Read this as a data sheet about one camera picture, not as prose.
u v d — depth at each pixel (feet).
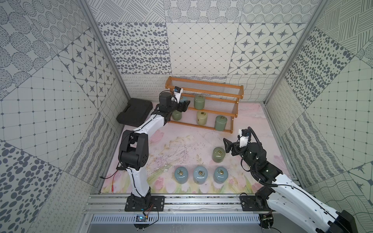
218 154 2.75
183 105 2.75
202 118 3.32
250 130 1.92
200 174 2.46
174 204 2.46
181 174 2.50
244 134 2.14
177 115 3.42
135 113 3.52
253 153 1.91
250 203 2.44
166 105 2.39
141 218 2.35
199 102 3.02
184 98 2.90
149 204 2.24
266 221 2.38
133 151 1.69
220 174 2.50
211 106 3.14
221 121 3.20
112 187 2.58
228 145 2.34
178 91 2.60
